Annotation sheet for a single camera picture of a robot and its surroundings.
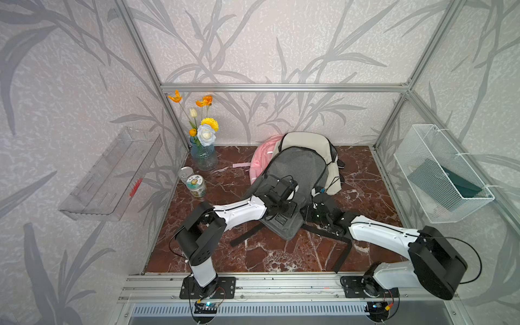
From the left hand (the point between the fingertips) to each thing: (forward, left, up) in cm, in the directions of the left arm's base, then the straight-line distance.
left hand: (294, 208), depth 88 cm
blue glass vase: (+27, +44, +3) cm, 52 cm away
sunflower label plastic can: (+11, +45, +1) cm, 47 cm away
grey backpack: (+17, -6, +7) cm, 19 cm away
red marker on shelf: (-5, +55, +24) cm, 60 cm away
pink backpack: (+33, +16, -4) cm, 37 cm away
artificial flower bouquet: (+20, +38, +26) cm, 50 cm away
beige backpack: (+38, -18, +2) cm, 42 cm away
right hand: (-1, -3, 0) cm, 3 cm away
